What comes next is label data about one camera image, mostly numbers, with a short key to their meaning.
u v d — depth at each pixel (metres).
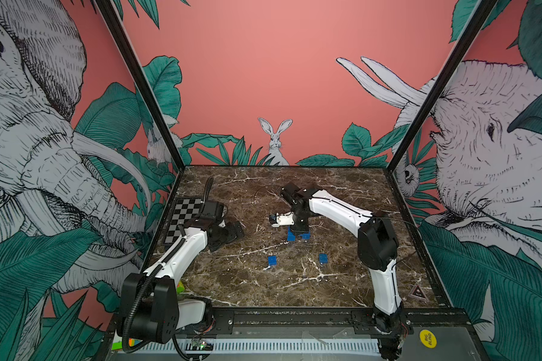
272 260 0.88
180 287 0.78
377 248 0.52
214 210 0.69
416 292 0.81
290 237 0.95
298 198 0.67
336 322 0.76
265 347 0.70
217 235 0.70
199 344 0.70
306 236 0.95
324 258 0.89
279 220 0.81
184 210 0.99
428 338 0.72
